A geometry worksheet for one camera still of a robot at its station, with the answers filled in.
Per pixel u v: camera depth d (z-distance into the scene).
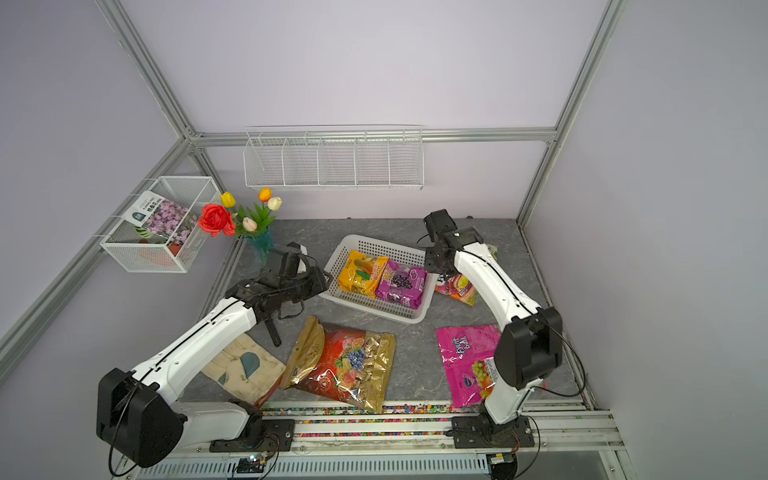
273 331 0.90
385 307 0.96
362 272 0.97
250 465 0.72
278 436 0.74
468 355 0.85
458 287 0.99
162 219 0.74
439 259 0.60
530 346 0.45
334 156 1.00
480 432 0.74
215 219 0.70
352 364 0.82
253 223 0.81
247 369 0.84
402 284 0.95
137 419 0.39
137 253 0.74
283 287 0.61
